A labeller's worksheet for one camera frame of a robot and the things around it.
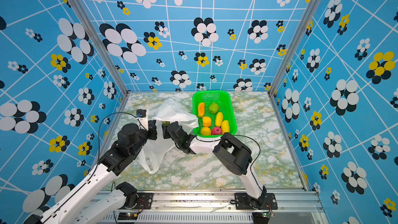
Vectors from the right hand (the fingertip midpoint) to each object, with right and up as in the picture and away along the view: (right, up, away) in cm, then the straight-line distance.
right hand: (165, 125), depth 88 cm
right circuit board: (+49, -42, -16) cm, 67 cm away
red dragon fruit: (+30, -4, +3) cm, 30 cm away
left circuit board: (-14, -41, -16) cm, 46 cm away
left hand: (-1, +5, -15) cm, 15 cm away
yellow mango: (+35, -2, +8) cm, 36 cm away
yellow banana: (+32, +3, +11) cm, 34 cm away
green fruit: (+29, +10, +14) cm, 33 cm away
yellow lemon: (+23, -4, +3) cm, 24 cm away
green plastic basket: (+37, +17, +26) cm, 48 cm away
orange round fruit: (+24, +1, +8) cm, 25 cm away
